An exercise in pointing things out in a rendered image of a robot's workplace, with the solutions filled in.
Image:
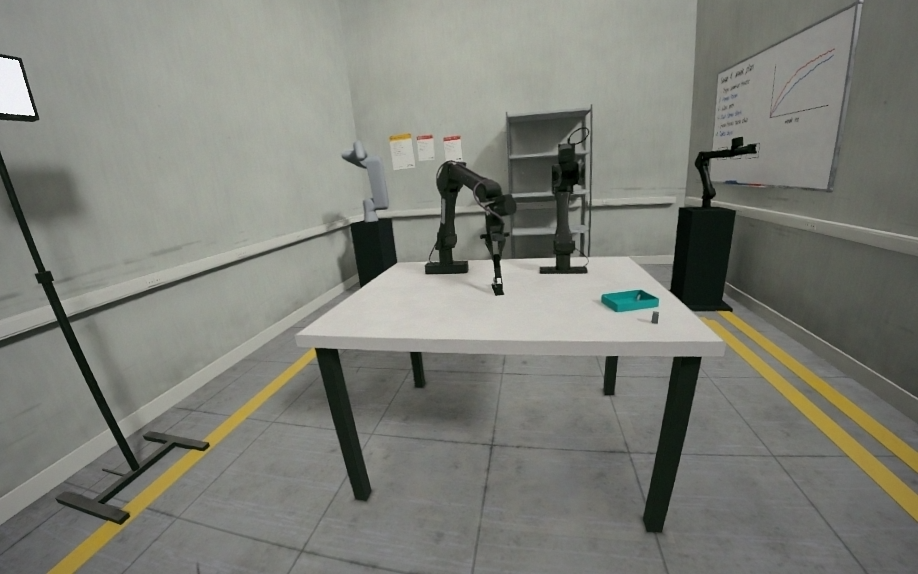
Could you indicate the teal rectangular tray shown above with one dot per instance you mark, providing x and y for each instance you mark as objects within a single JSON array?
[{"x": 620, "y": 298}]

